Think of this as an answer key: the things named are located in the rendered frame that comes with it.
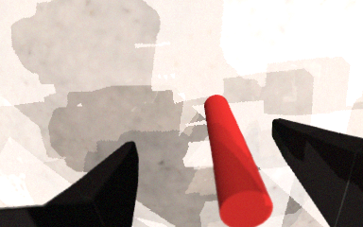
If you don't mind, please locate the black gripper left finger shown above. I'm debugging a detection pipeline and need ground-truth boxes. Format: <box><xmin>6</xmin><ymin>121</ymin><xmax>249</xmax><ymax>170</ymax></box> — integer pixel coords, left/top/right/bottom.
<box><xmin>0</xmin><ymin>142</ymin><xmax>139</xmax><ymax>227</ymax></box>

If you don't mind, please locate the red peg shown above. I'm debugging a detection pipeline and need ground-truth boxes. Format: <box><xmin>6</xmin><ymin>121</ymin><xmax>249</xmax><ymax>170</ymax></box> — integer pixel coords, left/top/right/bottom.
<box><xmin>204</xmin><ymin>95</ymin><xmax>273</xmax><ymax>227</ymax></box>

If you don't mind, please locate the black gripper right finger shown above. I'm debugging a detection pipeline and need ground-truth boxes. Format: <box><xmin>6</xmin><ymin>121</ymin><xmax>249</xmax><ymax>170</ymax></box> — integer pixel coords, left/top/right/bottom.
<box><xmin>271</xmin><ymin>118</ymin><xmax>363</xmax><ymax>227</ymax></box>

